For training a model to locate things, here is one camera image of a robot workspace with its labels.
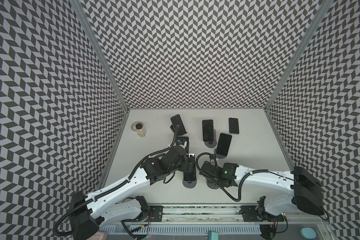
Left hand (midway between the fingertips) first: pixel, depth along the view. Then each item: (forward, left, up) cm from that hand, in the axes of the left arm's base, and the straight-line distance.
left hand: (186, 160), depth 75 cm
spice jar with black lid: (+26, +31, -6) cm, 41 cm away
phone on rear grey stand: (+21, -13, -4) cm, 25 cm away
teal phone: (+30, -33, -11) cm, 46 cm away
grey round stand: (-7, -2, -16) cm, 18 cm away
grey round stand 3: (+9, -20, -15) cm, 27 cm away
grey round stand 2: (+18, -17, -15) cm, 29 cm away
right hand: (-7, -15, -12) cm, 20 cm away
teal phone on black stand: (+30, +6, -4) cm, 31 cm away
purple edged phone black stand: (+3, +2, +14) cm, 14 cm away
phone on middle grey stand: (+12, -22, -4) cm, 25 cm away
